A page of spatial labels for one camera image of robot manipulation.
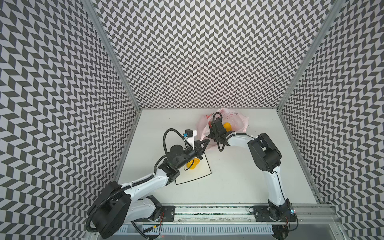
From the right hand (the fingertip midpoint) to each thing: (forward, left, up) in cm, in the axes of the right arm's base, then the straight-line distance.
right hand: (207, 135), depth 103 cm
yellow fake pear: (-22, +8, +4) cm, 23 cm away
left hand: (-19, 0, +22) cm, 29 cm away
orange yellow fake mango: (+4, -14, +4) cm, 15 cm away
